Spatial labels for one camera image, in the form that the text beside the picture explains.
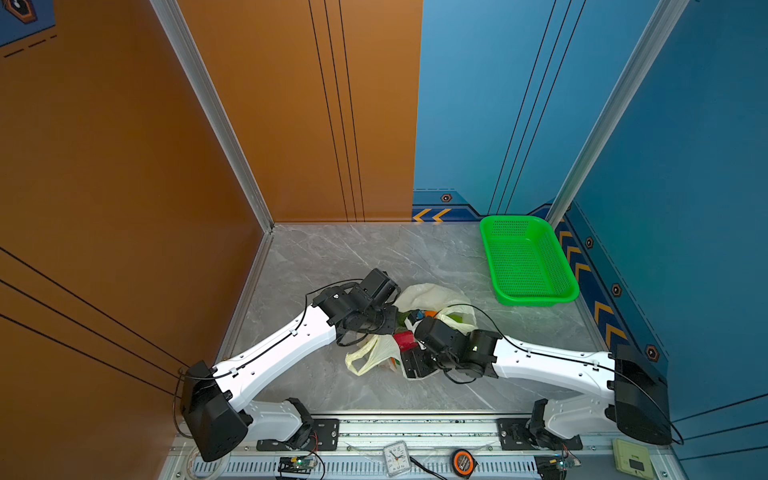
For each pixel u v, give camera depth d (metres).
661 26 0.71
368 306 0.56
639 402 0.40
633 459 0.68
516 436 0.72
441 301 0.77
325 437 0.74
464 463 0.67
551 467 0.70
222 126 0.89
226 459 0.71
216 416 0.37
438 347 0.59
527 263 1.08
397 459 0.69
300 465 0.70
